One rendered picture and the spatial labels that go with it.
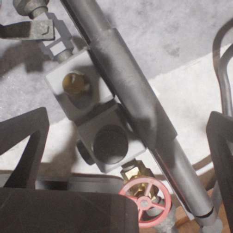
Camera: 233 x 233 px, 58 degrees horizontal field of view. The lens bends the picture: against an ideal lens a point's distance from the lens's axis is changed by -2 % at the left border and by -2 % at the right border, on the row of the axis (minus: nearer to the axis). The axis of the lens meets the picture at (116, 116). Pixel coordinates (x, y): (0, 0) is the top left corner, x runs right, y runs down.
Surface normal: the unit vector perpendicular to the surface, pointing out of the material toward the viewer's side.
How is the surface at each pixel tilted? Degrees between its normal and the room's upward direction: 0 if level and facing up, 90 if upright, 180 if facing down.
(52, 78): 0
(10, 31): 0
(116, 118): 0
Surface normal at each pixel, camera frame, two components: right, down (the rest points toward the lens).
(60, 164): -0.03, 0.09
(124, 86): -0.40, 0.30
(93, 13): 0.19, -0.05
